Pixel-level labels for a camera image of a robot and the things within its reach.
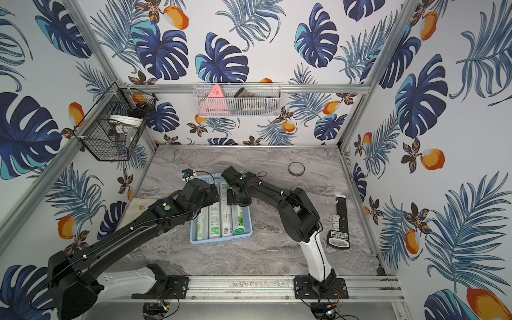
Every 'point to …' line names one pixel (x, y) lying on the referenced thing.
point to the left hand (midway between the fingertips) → (209, 188)
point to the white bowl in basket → (126, 120)
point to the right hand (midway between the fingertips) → (235, 200)
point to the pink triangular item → (216, 104)
